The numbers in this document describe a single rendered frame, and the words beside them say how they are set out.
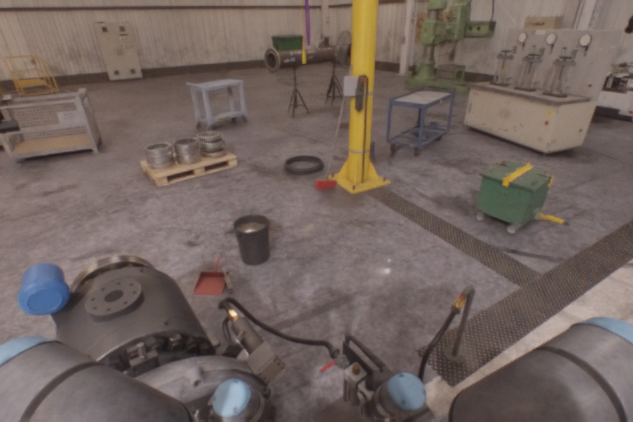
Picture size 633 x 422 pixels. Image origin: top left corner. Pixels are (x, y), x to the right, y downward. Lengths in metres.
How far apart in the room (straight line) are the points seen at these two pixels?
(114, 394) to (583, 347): 0.54
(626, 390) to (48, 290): 1.70
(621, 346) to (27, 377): 0.68
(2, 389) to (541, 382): 0.59
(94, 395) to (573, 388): 0.51
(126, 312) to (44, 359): 1.08
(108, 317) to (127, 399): 1.14
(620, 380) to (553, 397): 0.08
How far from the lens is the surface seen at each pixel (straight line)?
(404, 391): 1.00
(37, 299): 1.75
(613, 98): 9.75
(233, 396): 1.00
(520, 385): 0.48
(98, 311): 1.63
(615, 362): 0.53
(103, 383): 0.48
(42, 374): 0.52
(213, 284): 3.02
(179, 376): 1.22
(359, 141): 4.34
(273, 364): 1.39
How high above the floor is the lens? 1.90
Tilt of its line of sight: 29 degrees down
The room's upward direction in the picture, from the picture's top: 1 degrees counter-clockwise
